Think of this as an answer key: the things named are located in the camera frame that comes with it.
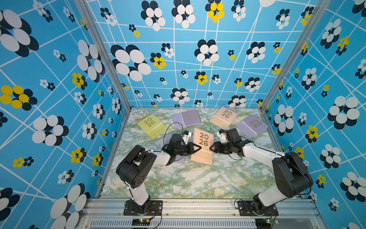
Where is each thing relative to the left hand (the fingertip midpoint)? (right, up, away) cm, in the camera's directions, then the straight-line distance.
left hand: (202, 147), depth 85 cm
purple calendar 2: (+41, +12, +23) cm, 48 cm away
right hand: (+8, -2, +5) cm, 10 cm away
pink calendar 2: (+1, +4, +5) cm, 6 cm away
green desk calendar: (-36, +12, +23) cm, 44 cm away
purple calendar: (-9, +18, +26) cm, 33 cm away
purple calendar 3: (-14, -5, -7) cm, 16 cm away
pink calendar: (+20, +18, +26) cm, 38 cm away
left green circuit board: (-33, -36, -13) cm, 51 cm away
